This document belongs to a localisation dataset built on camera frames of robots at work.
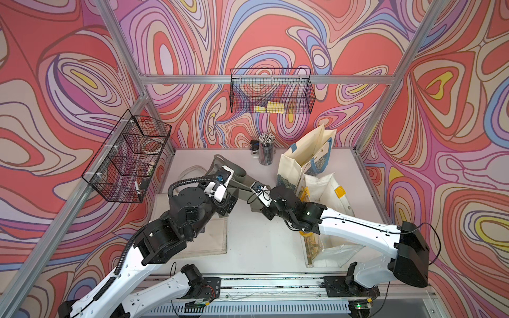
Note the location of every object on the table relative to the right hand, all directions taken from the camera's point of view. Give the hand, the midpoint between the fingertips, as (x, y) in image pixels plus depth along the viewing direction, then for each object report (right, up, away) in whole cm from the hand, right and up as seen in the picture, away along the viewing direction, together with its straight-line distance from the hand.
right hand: (261, 201), depth 77 cm
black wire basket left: (-54, +16, +1) cm, 56 cm away
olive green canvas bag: (-9, +8, -2) cm, 13 cm away
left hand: (-10, +10, -18) cm, 22 cm away
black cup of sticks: (+3, +23, +27) cm, 35 cm away
